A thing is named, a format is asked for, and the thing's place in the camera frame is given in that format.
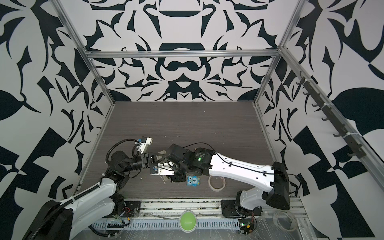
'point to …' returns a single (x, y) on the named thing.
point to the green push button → (188, 221)
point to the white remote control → (162, 152)
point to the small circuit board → (246, 226)
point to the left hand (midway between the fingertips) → (166, 156)
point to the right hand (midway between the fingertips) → (167, 170)
